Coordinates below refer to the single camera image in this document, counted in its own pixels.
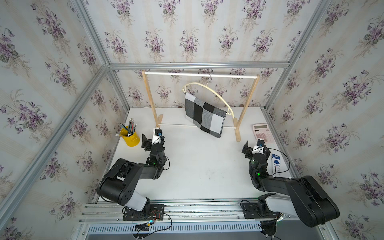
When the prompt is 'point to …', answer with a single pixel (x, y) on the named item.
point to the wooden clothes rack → (238, 121)
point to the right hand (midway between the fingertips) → (257, 144)
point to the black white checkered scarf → (204, 116)
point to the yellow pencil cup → (132, 140)
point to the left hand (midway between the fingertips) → (151, 134)
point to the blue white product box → (276, 164)
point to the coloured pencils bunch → (128, 132)
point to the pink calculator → (262, 131)
